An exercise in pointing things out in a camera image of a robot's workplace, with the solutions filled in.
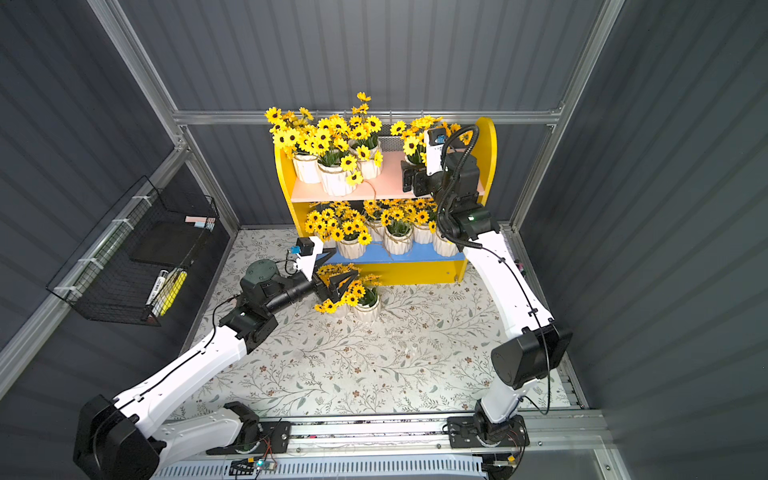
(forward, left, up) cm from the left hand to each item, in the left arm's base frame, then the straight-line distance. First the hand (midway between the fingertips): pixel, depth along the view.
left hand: (343, 261), depth 68 cm
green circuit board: (-36, +24, -35) cm, 56 cm away
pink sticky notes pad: (+19, +43, -6) cm, 48 cm away
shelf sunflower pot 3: (+14, 0, -5) cm, 15 cm away
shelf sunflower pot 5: (+20, -14, -11) cm, 26 cm away
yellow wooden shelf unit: (+25, -2, -6) cm, 26 cm away
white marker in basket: (0, +45, -5) cm, 45 cm away
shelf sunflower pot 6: (+18, -21, -6) cm, 29 cm away
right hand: (+20, -20, +15) cm, 32 cm away
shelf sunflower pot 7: (+16, -27, -13) cm, 34 cm away
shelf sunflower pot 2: (+17, +9, -5) cm, 20 cm away
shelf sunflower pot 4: (+24, -6, -6) cm, 25 cm away
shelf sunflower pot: (+3, -3, -24) cm, 24 cm away
